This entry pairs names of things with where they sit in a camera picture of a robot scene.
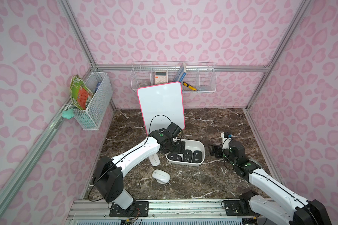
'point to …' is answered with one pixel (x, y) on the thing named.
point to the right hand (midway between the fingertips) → (213, 144)
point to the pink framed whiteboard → (162, 105)
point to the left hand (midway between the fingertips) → (179, 147)
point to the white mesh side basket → (101, 86)
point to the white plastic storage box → (193, 145)
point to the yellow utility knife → (189, 86)
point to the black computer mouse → (174, 156)
